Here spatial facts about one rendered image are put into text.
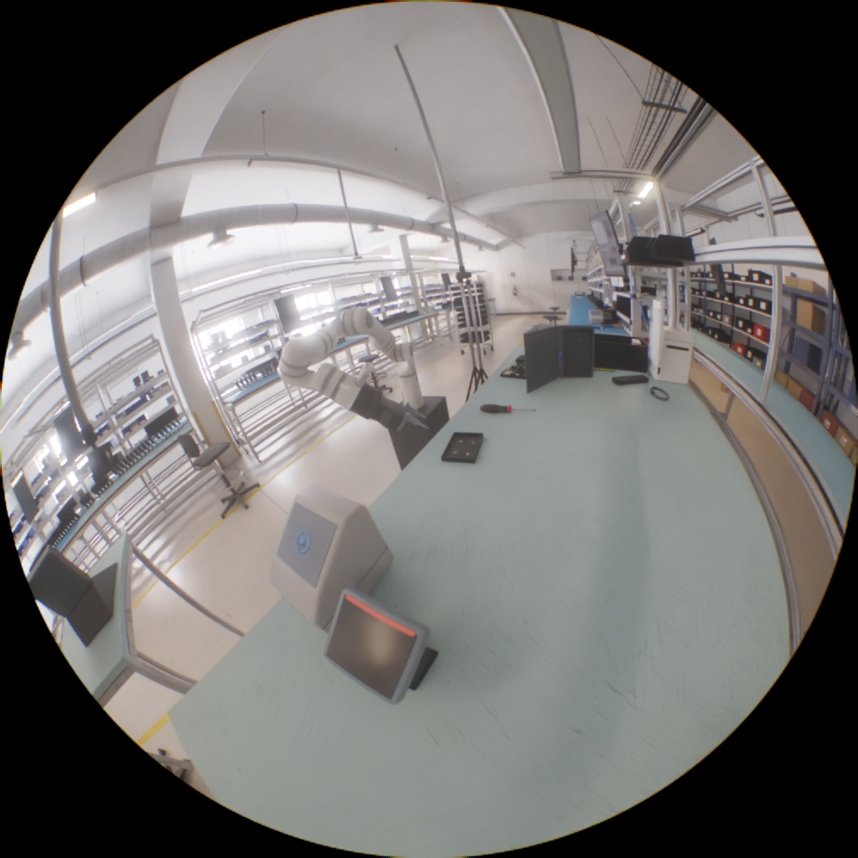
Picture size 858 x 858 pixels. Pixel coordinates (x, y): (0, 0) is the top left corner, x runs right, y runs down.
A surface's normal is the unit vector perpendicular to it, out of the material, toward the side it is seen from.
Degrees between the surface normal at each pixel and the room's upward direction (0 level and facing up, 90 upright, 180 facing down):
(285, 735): 0
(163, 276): 90
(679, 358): 90
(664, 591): 0
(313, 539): 30
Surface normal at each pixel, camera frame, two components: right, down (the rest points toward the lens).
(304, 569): -0.40, -0.48
